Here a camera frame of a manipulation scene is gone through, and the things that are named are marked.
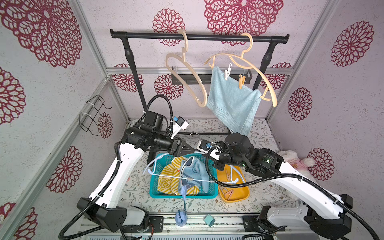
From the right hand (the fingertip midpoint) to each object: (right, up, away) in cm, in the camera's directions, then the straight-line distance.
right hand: (204, 149), depth 63 cm
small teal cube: (+4, -36, +10) cm, 38 cm away
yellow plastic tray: (+11, -9, -4) cm, 15 cm away
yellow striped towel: (-19, -20, +24) cm, 37 cm away
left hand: (-6, -1, 0) cm, 6 cm away
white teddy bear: (+54, -8, +25) cm, 60 cm away
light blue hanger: (-23, -9, -4) cm, 25 cm away
